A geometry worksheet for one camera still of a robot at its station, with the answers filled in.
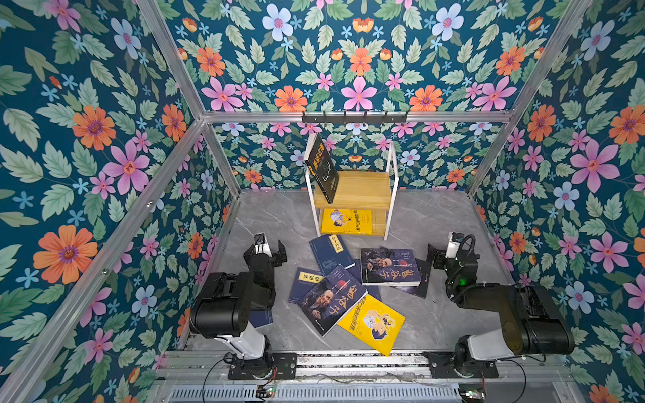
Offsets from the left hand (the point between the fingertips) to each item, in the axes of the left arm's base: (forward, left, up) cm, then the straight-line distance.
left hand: (267, 241), depth 92 cm
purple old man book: (-21, -23, -6) cm, 32 cm away
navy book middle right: (-11, -32, -6) cm, 35 cm away
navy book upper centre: (-2, -23, -8) cm, 24 cm away
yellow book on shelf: (+11, -30, -5) cm, 32 cm away
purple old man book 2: (-11, -45, -6) cm, 46 cm away
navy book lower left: (-13, -13, -8) cm, 20 cm away
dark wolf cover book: (-11, -58, -8) cm, 59 cm away
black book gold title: (+14, -23, +23) cm, 35 cm away
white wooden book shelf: (+7, -37, +10) cm, 39 cm away
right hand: (-6, -68, -1) cm, 68 cm away
